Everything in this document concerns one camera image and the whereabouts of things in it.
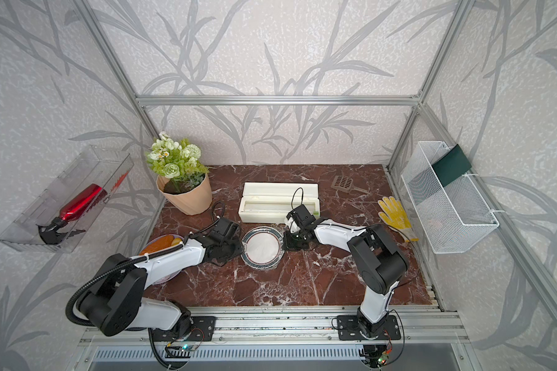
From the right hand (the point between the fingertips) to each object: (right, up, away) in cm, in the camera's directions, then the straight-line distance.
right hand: (281, 245), depth 90 cm
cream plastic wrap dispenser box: (-6, +16, +16) cm, 23 cm away
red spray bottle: (-55, +18, -26) cm, 64 cm away
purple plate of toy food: (-48, +1, -1) cm, 48 cm away
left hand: (-15, -1, 0) cm, 15 cm away
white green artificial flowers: (-38, +32, -6) cm, 50 cm away
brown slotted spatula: (+30, +25, +22) cm, 45 cm away
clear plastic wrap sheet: (-1, +6, +5) cm, 8 cm away
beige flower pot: (-36, +21, -1) cm, 41 cm away
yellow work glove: (+51, +9, +12) cm, 53 cm away
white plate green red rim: (-8, -1, +1) cm, 8 cm away
